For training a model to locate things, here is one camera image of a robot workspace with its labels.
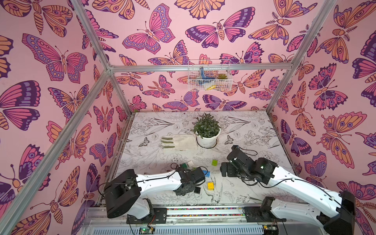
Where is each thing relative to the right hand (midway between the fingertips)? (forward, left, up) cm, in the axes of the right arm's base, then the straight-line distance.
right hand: (227, 168), depth 76 cm
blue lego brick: (+1, +9, -13) cm, 16 cm away
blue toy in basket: (+53, +12, +20) cm, 58 cm away
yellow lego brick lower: (-6, +8, -10) cm, 14 cm away
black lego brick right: (-8, +15, -11) cm, 21 cm away
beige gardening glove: (+24, +28, -13) cm, 39 cm away
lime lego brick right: (+9, +4, -13) cm, 16 cm away
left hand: (-7, +19, -12) cm, 24 cm away
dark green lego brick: (+6, +23, -12) cm, 27 cm away
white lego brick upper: (+7, +20, -11) cm, 24 cm away
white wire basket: (+54, +8, +21) cm, 58 cm away
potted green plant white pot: (+22, +10, +4) cm, 25 cm away
